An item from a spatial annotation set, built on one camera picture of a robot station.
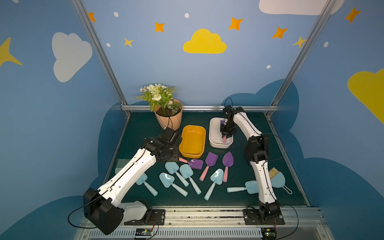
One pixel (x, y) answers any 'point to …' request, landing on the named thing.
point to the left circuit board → (143, 231)
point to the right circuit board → (268, 233)
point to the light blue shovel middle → (187, 171)
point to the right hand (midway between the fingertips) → (224, 135)
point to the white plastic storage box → (216, 140)
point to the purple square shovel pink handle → (211, 160)
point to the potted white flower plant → (168, 110)
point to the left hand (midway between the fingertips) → (173, 154)
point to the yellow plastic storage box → (193, 143)
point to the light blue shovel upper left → (172, 167)
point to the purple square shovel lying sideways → (194, 163)
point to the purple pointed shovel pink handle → (228, 161)
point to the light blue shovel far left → (142, 179)
